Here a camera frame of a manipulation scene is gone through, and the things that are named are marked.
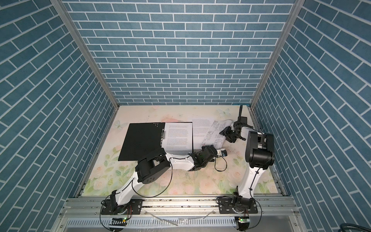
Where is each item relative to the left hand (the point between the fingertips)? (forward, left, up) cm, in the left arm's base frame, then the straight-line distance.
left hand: (212, 146), depth 94 cm
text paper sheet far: (+17, +7, -4) cm, 19 cm away
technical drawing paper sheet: (+8, -1, -2) cm, 9 cm away
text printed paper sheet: (+9, +24, -4) cm, 25 cm away
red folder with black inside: (+10, +50, -4) cm, 51 cm away
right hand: (+10, -8, 0) cm, 13 cm away
